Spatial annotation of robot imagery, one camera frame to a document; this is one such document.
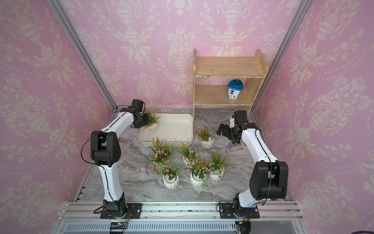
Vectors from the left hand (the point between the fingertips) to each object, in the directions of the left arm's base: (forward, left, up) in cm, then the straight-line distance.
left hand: (147, 122), depth 101 cm
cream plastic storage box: (+5, -20, -11) cm, 24 cm away
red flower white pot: (-15, -40, +4) cm, 43 cm away
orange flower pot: (-32, -45, +6) cm, 55 cm away
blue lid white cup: (+12, -58, +23) cm, 63 cm away
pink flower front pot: (-39, -21, +5) cm, 44 cm away
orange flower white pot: (-4, -5, +4) cm, 8 cm away
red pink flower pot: (-24, -30, 0) cm, 38 cm away
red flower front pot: (-36, -34, +6) cm, 50 cm away
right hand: (-13, -51, +6) cm, 53 cm away
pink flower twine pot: (-27, -15, +5) cm, 32 cm away
